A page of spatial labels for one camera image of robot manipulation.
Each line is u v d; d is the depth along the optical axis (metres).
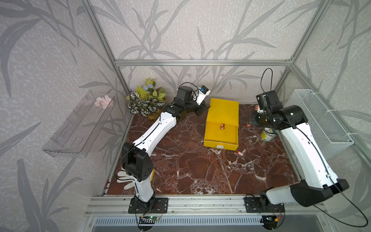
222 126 0.87
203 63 0.97
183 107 0.61
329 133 0.60
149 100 0.87
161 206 0.73
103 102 0.77
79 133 0.69
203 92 0.67
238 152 0.93
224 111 0.88
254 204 0.74
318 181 0.38
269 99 0.49
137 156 0.44
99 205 0.76
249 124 0.61
